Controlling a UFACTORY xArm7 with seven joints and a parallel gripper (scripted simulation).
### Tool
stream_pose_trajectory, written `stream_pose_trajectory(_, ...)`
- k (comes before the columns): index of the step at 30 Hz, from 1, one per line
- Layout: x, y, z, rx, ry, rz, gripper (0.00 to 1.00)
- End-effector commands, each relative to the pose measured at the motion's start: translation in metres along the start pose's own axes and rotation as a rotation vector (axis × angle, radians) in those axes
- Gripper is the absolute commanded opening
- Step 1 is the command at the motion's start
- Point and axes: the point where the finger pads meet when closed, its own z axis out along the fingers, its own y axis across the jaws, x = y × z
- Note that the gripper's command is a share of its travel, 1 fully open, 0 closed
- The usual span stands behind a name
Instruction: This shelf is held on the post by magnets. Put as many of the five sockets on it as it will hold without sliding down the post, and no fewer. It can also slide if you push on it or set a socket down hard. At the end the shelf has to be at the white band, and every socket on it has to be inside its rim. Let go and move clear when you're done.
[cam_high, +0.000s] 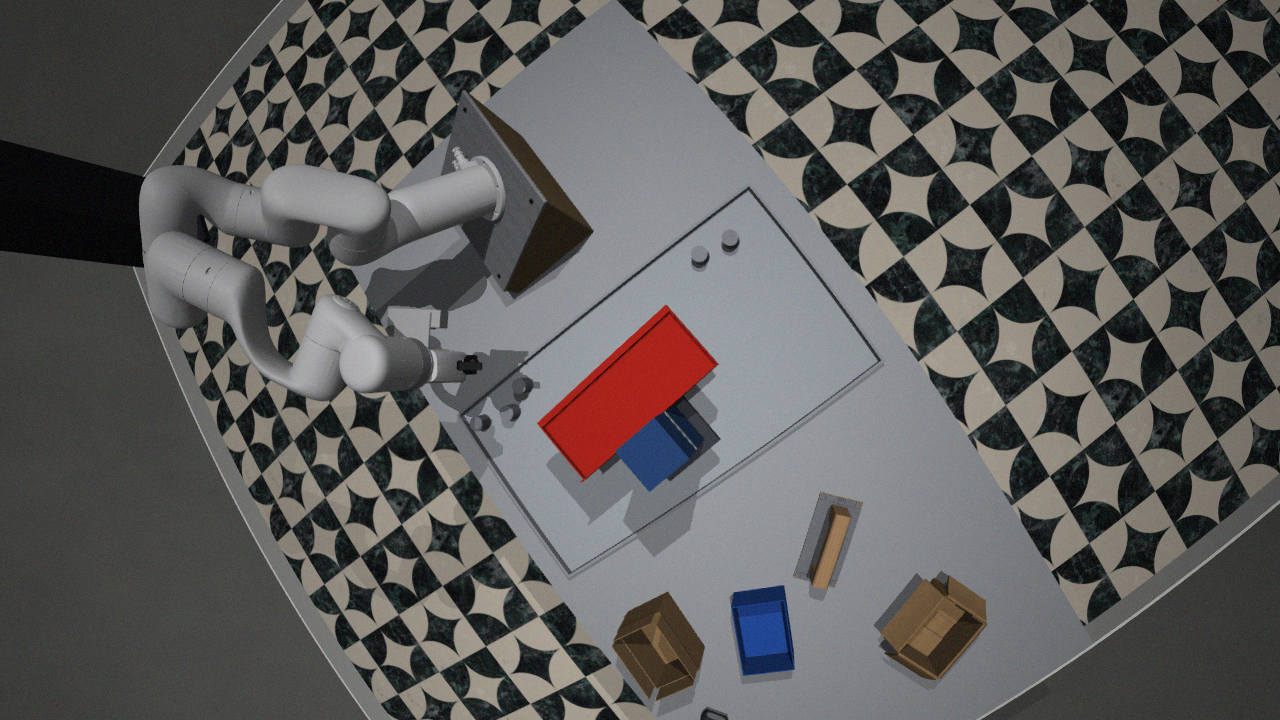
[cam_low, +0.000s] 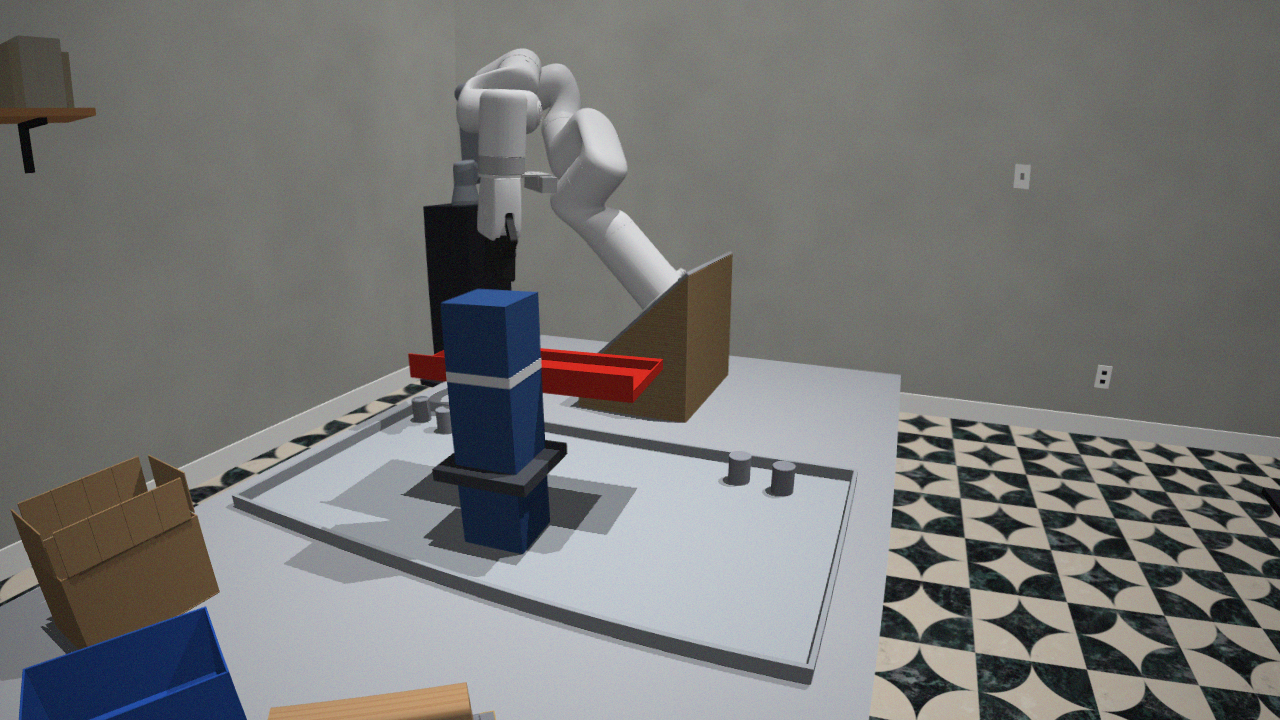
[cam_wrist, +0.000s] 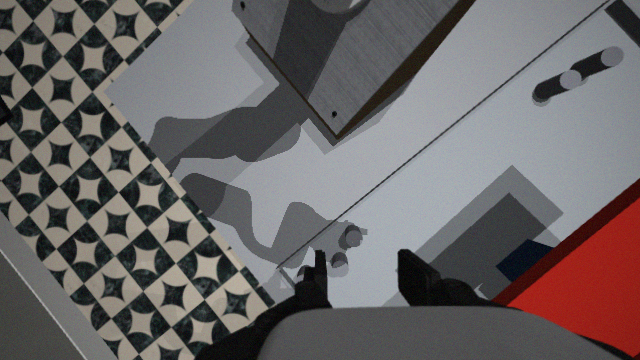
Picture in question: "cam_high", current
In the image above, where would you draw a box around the blue open bin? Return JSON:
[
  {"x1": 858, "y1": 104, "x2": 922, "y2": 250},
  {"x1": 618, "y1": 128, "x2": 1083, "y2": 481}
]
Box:
[{"x1": 731, "y1": 585, "x2": 795, "y2": 676}]

